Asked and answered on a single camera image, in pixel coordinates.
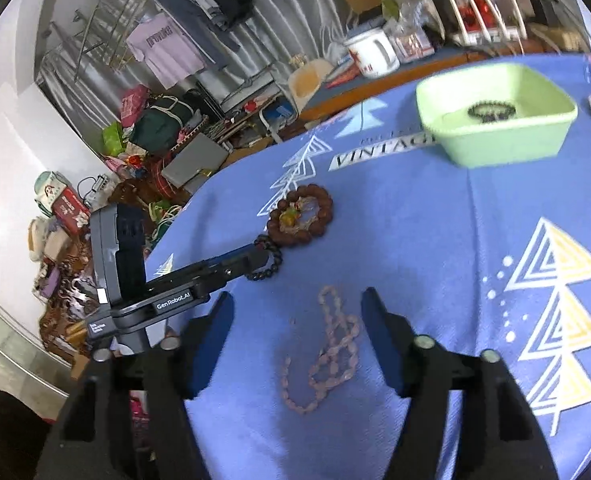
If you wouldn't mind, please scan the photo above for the pink t-shirt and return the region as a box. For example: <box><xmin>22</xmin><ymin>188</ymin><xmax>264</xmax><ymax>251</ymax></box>
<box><xmin>125</xmin><ymin>10</ymin><xmax>207</xmax><ymax>89</ymax></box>

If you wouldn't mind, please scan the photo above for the wooden side table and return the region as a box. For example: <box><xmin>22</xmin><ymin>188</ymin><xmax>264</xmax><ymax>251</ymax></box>
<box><xmin>300</xmin><ymin>45</ymin><xmax>526</xmax><ymax>121</ymax></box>

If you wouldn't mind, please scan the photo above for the purple amethyst bead bracelet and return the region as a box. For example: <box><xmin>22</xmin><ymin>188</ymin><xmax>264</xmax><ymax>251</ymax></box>
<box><xmin>468</xmin><ymin>102</ymin><xmax>516</xmax><ymax>123</ymax></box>

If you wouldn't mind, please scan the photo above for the beige power strip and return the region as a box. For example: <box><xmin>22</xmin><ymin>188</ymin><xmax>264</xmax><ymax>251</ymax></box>
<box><xmin>528</xmin><ymin>22</ymin><xmax>583</xmax><ymax>53</ymax></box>

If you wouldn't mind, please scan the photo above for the red printed box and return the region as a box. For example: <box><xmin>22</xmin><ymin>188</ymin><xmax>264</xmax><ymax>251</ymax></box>
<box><xmin>50</xmin><ymin>192</ymin><xmax>91</xmax><ymax>233</ymax></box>

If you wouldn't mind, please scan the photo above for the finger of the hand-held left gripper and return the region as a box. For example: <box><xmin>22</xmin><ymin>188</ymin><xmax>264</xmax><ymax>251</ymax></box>
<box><xmin>148</xmin><ymin>246</ymin><xmax>270</xmax><ymax>295</ymax></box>

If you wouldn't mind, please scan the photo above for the brown walnut bead bracelet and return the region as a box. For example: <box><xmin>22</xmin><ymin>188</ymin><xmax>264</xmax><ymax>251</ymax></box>
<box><xmin>266</xmin><ymin>184</ymin><xmax>334</xmax><ymax>247</ymax></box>

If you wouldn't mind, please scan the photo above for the yellow multicolour bead bracelet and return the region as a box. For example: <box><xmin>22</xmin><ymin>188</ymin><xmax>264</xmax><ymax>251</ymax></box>
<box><xmin>278</xmin><ymin>197</ymin><xmax>323</xmax><ymax>235</ymax></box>

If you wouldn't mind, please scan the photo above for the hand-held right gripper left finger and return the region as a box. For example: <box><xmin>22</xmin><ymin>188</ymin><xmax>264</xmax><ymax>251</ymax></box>
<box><xmin>35</xmin><ymin>291</ymin><xmax>236</xmax><ymax>480</ymax></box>

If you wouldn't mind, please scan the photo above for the white yellow sack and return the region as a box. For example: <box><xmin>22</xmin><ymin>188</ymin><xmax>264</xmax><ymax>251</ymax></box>
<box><xmin>288</xmin><ymin>57</ymin><xmax>333</xmax><ymax>111</ymax></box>

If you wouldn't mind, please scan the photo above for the pink bag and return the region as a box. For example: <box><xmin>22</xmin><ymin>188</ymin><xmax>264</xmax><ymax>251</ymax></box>
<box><xmin>120</xmin><ymin>85</ymin><xmax>151</xmax><ymax>121</ymax></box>

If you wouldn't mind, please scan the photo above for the blue printed tablecloth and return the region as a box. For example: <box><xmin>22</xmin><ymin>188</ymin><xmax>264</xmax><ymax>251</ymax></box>
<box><xmin>142</xmin><ymin>52</ymin><xmax>591</xmax><ymax>480</ymax></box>

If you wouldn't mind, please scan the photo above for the green duffel bag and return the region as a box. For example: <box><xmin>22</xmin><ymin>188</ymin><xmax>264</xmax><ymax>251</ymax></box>
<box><xmin>128</xmin><ymin>95</ymin><xmax>201</xmax><ymax>156</ymax></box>

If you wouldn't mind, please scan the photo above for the grey flat box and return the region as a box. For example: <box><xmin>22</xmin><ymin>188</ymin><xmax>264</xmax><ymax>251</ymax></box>
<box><xmin>161</xmin><ymin>135</ymin><xmax>228</xmax><ymax>186</ymax></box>

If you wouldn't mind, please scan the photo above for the black charger adapter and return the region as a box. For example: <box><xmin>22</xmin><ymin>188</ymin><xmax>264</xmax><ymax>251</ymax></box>
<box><xmin>533</xmin><ymin>0</ymin><xmax>559</xmax><ymax>23</ymax></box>

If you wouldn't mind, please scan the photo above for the pink bead necklace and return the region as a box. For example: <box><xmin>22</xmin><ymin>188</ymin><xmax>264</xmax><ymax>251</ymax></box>
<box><xmin>281</xmin><ymin>285</ymin><xmax>363</xmax><ymax>414</ymax></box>

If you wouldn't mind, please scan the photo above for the dark bead bracelet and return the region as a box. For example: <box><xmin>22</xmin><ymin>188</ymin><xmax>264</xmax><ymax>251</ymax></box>
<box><xmin>245</xmin><ymin>233</ymin><xmax>285</xmax><ymax>282</ymax></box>

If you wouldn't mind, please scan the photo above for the white enamel mug red star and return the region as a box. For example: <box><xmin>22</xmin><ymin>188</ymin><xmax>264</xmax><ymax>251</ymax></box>
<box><xmin>344</xmin><ymin>28</ymin><xmax>401</xmax><ymax>79</ymax></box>

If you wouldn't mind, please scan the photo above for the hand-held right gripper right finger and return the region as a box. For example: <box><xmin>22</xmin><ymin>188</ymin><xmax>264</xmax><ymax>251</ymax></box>
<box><xmin>360</xmin><ymin>287</ymin><xmax>559</xmax><ymax>480</ymax></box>

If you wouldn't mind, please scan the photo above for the bright green bag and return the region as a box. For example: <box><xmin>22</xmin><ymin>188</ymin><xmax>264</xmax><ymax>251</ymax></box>
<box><xmin>102</xmin><ymin>122</ymin><xmax>126</xmax><ymax>158</ymax></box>

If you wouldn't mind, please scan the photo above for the blue white stool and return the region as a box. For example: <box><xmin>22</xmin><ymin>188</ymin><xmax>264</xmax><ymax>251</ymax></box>
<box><xmin>260</xmin><ymin>95</ymin><xmax>299</xmax><ymax>143</ymax></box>

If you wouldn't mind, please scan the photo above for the metal clothes rack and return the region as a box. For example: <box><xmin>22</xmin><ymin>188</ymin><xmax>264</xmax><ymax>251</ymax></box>
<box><xmin>35</xmin><ymin>0</ymin><xmax>176</xmax><ymax>81</ymax></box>

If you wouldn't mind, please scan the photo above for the green plastic tray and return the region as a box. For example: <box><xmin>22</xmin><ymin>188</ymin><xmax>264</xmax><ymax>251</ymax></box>
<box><xmin>415</xmin><ymin>62</ymin><xmax>579</xmax><ymax>168</ymax></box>

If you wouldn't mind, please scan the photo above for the red white small packet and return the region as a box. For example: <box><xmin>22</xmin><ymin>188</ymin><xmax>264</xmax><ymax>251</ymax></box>
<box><xmin>395</xmin><ymin>27</ymin><xmax>435</xmax><ymax>63</ymax></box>

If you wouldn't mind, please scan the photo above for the white router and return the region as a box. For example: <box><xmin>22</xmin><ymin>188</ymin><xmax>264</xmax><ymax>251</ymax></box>
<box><xmin>433</xmin><ymin>0</ymin><xmax>529</xmax><ymax>46</ymax></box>

